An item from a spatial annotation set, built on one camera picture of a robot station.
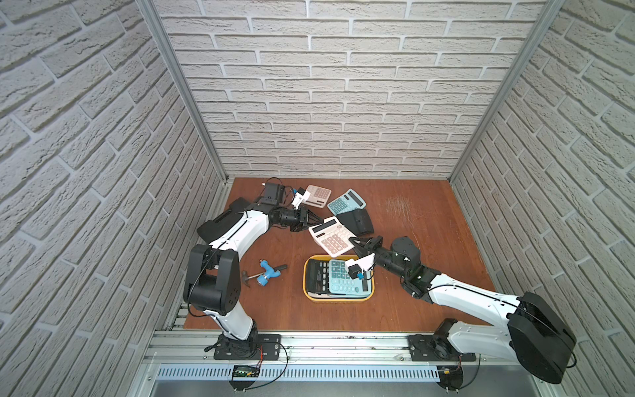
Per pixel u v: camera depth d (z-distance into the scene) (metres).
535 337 0.41
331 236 0.78
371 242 0.70
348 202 1.07
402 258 0.59
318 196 1.10
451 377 0.70
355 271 0.66
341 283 0.80
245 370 0.72
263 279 0.85
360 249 0.72
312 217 0.80
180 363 0.71
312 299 0.78
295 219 0.76
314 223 0.79
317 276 0.83
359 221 1.00
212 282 0.47
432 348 0.72
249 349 0.67
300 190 0.81
